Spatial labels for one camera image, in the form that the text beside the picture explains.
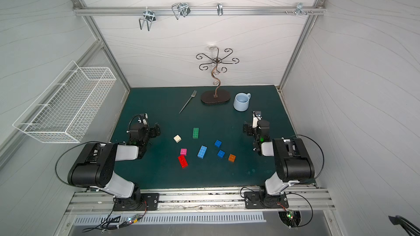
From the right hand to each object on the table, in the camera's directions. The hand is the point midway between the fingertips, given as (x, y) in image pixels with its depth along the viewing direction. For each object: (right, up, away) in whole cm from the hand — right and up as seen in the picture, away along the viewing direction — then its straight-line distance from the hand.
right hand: (255, 120), depth 96 cm
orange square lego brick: (-15, -19, -10) cm, 26 cm away
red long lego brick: (-41, -20, -11) cm, 47 cm away
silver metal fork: (-40, +16, +19) cm, 47 cm away
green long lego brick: (-35, -7, 0) cm, 36 cm away
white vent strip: (-44, -40, -25) cm, 64 cm away
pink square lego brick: (-41, -16, -7) cm, 45 cm away
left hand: (-62, -2, -1) cm, 62 cm away
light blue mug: (-5, +12, +13) cm, 19 cm away
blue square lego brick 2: (-21, -17, -9) cm, 28 cm away
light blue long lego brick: (-31, -16, -7) cm, 36 cm away
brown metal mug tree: (-26, +15, +20) cm, 36 cm away
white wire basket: (-88, +8, -27) cm, 92 cm away
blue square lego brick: (-22, -13, -5) cm, 26 cm away
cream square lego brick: (-46, -10, -3) cm, 47 cm away
